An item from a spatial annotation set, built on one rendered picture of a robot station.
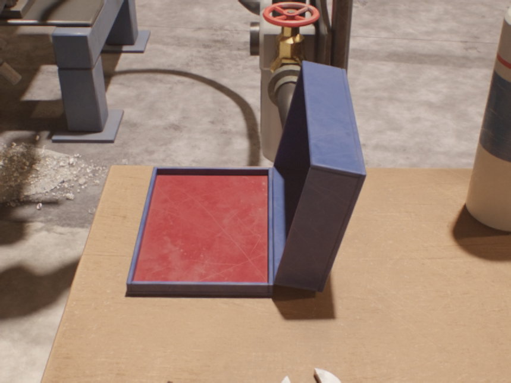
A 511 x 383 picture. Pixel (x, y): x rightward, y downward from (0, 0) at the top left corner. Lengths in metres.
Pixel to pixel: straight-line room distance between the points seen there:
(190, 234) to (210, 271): 0.05
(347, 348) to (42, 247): 0.94
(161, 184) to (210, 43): 1.48
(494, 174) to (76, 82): 1.17
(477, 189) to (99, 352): 0.33
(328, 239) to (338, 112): 0.10
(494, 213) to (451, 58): 1.48
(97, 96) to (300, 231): 1.17
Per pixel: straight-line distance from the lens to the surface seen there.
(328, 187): 0.49
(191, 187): 0.66
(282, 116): 0.85
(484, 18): 2.39
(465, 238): 0.63
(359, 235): 0.61
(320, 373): 0.49
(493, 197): 0.62
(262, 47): 1.02
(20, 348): 1.21
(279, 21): 0.92
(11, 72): 1.42
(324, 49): 0.91
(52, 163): 1.61
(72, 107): 1.67
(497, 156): 0.61
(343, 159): 0.49
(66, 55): 1.61
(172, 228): 0.61
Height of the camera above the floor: 0.85
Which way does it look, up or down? 35 degrees down
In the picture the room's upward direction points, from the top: straight up
